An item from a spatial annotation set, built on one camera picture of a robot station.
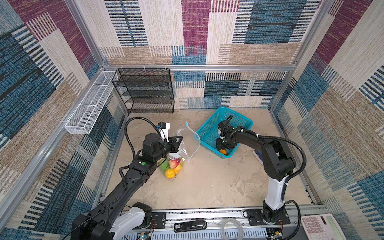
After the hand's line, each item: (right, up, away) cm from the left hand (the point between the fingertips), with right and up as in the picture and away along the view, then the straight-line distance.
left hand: (183, 135), depth 74 cm
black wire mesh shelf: (-29, +30, +36) cm, 55 cm away
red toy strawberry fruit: (-5, -16, +9) cm, 19 cm away
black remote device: (+3, -42, -4) cm, 42 cm away
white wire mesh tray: (-47, +7, -4) cm, 48 cm away
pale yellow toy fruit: (-7, -13, +8) cm, 16 cm away
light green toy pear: (-10, -17, +9) cm, 22 cm away
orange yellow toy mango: (+24, -11, +18) cm, 32 cm away
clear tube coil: (+24, -39, -4) cm, 46 cm away
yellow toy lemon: (-4, -20, +11) cm, 23 cm away
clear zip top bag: (+3, -7, +25) cm, 27 cm away
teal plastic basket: (+14, -1, +29) cm, 33 cm away
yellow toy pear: (-8, -21, +9) cm, 25 cm away
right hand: (+23, -9, +22) cm, 33 cm away
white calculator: (+64, -42, -4) cm, 77 cm away
